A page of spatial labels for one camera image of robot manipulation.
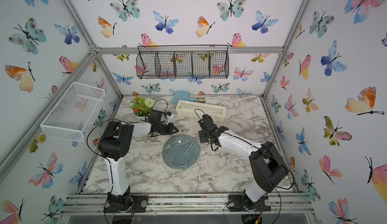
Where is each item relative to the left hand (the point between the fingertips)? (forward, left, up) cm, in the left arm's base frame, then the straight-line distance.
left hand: (180, 129), depth 101 cm
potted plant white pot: (+3, +24, +8) cm, 26 cm away
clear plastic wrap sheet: (-16, -1, 0) cm, 16 cm away
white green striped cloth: (+26, -15, 0) cm, 30 cm away
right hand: (-8, -17, +8) cm, 21 cm away
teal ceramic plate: (-16, -1, 0) cm, 16 cm away
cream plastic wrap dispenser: (-5, -14, +27) cm, 31 cm away
